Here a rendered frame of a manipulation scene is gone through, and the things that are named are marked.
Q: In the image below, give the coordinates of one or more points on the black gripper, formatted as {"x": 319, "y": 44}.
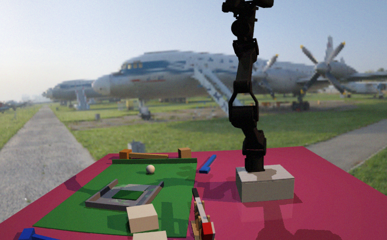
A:
{"x": 253, "y": 5}

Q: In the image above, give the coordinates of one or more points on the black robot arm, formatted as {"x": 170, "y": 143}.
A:
{"x": 246, "y": 117}

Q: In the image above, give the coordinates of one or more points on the beige ball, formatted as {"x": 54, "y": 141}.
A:
{"x": 150, "y": 169}

